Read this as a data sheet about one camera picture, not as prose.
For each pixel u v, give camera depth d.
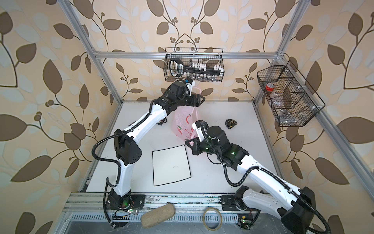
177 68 0.85
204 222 0.70
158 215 0.68
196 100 0.74
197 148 0.60
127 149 0.52
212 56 0.91
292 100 0.74
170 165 0.91
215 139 0.52
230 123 1.05
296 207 0.38
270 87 0.87
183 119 0.89
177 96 0.65
